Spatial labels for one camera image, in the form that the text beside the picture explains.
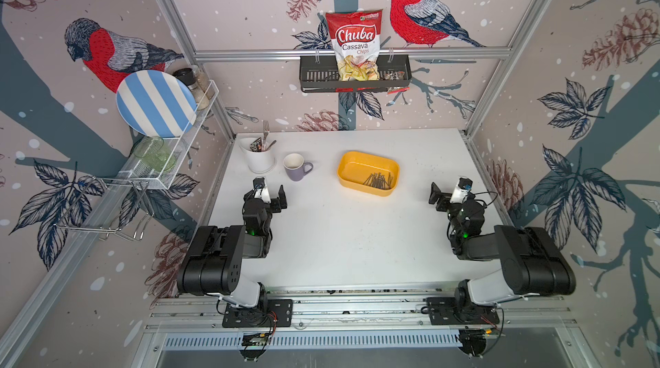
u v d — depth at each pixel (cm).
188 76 79
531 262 45
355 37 80
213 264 45
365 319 73
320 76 95
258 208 70
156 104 73
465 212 70
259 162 104
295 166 98
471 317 68
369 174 107
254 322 69
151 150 69
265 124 107
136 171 65
